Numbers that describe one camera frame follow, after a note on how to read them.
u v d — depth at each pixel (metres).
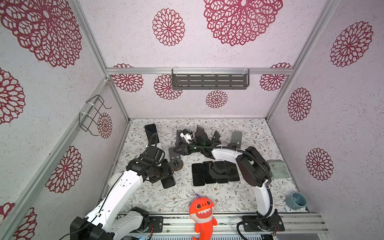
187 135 0.84
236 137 0.98
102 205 0.42
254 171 0.54
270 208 0.61
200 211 0.70
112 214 0.43
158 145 1.01
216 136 0.99
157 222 0.74
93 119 0.77
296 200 0.80
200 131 0.98
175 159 0.91
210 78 0.96
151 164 0.59
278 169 0.92
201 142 0.76
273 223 0.64
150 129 0.90
